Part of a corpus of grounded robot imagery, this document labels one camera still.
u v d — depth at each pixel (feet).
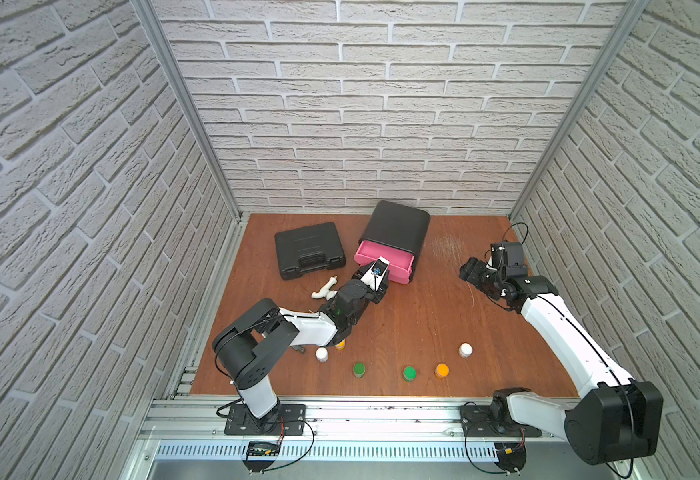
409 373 2.61
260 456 2.35
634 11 2.24
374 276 2.33
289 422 2.39
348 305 2.13
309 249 3.40
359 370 2.61
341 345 2.76
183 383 2.69
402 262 2.86
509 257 2.03
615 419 1.26
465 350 2.74
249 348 1.52
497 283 2.00
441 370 2.61
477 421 2.41
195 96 2.81
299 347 2.78
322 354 2.72
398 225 3.20
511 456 2.30
